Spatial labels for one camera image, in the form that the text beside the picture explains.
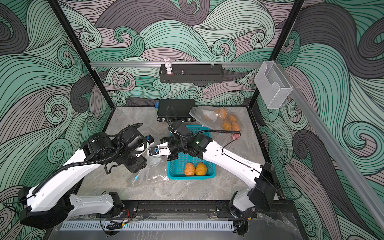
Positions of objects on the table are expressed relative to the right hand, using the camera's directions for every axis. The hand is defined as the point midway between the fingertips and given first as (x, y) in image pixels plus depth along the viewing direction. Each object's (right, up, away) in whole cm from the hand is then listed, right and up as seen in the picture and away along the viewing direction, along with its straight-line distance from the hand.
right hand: (155, 149), depth 67 cm
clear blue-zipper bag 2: (-4, -17, +16) cm, 23 cm away
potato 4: (+43, +9, +35) cm, 56 cm away
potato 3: (+48, +9, +33) cm, 59 cm away
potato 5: (+22, -14, +14) cm, 30 cm away
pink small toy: (+47, +2, +33) cm, 58 cm away
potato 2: (+48, +15, +40) cm, 64 cm away
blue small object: (-10, +26, +51) cm, 58 cm away
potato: (+40, +18, +36) cm, 57 cm away
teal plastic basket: (+8, -16, +20) cm, 26 cm away
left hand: (-5, -4, -4) cm, 7 cm away
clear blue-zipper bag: (+30, +16, +34) cm, 48 cm away
